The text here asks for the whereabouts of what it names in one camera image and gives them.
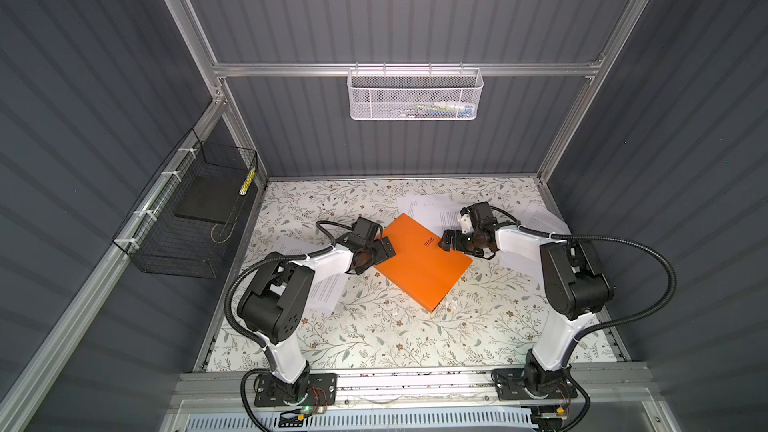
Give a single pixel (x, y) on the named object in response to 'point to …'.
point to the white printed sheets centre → (435, 212)
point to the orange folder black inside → (420, 267)
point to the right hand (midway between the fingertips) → (454, 246)
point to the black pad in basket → (210, 198)
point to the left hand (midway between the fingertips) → (383, 254)
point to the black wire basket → (185, 221)
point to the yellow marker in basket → (245, 186)
